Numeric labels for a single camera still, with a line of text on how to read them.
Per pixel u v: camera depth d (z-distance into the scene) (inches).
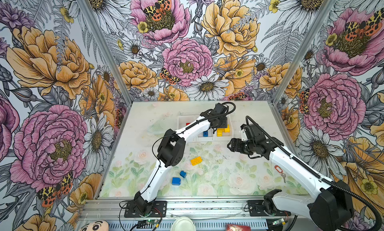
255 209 29.2
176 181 32.5
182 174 33.3
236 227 26.1
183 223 29.6
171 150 22.8
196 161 36.0
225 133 40.0
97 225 25.2
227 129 39.0
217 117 30.5
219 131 38.5
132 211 28.7
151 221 28.0
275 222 28.2
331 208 15.4
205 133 40.1
